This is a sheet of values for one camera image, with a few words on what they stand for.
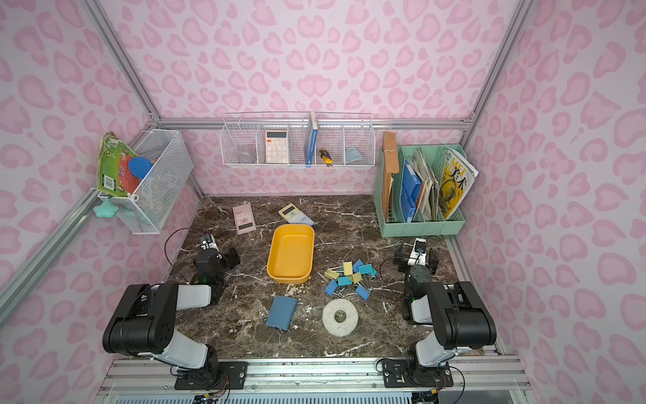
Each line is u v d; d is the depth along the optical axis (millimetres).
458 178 982
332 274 926
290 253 979
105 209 625
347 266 929
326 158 930
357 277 911
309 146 882
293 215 1112
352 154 999
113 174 715
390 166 831
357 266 930
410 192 962
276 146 935
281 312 858
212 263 731
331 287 900
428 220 1064
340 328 811
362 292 898
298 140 979
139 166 755
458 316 445
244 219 1101
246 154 943
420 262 764
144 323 452
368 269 930
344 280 903
